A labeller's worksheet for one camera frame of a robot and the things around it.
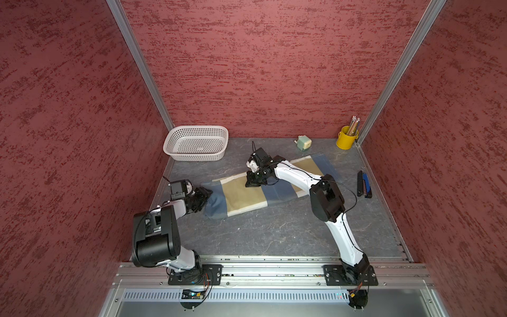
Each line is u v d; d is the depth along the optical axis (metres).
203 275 0.73
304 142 1.10
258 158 0.79
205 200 0.85
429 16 0.73
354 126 1.10
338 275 0.74
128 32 0.77
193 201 0.81
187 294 0.71
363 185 0.98
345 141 1.14
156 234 0.45
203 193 0.83
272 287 0.74
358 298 0.70
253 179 0.85
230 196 0.92
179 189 0.74
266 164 0.77
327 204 0.58
